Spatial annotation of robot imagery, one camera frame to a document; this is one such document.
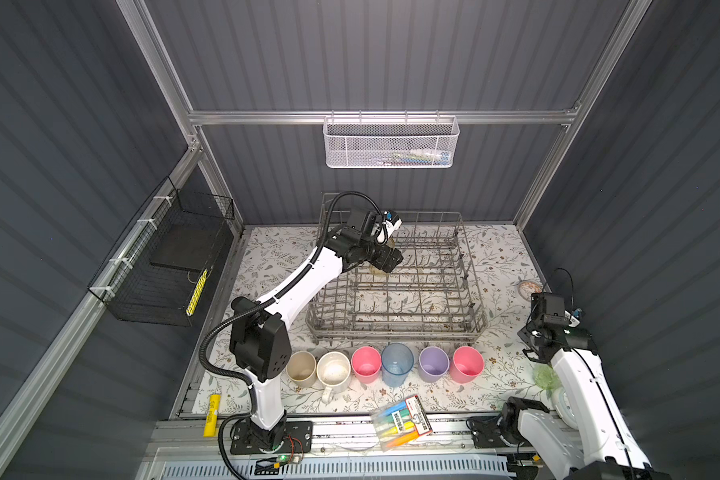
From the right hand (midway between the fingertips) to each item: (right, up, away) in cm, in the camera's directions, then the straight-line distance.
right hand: (544, 341), depth 78 cm
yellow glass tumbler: (-44, +19, -3) cm, 48 cm away
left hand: (-40, +24, +6) cm, 47 cm away
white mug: (-56, -10, +5) cm, 57 cm away
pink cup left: (-47, -8, +5) cm, 48 cm away
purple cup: (-28, -8, +6) cm, 30 cm away
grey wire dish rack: (-25, +9, +21) cm, 34 cm away
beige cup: (-65, -8, +3) cm, 66 cm away
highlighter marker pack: (-38, -19, -4) cm, 43 cm away
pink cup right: (-19, -8, +6) cm, 21 cm away
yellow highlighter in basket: (-87, +11, -12) cm, 88 cm away
